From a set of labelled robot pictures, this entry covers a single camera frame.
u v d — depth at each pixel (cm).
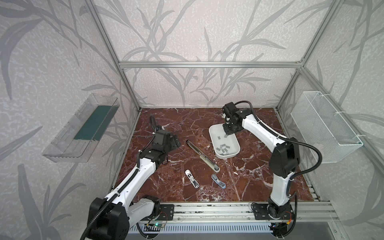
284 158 49
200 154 93
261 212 73
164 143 63
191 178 84
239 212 75
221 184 80
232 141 100
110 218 40
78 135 65
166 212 74
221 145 99
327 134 64
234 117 64
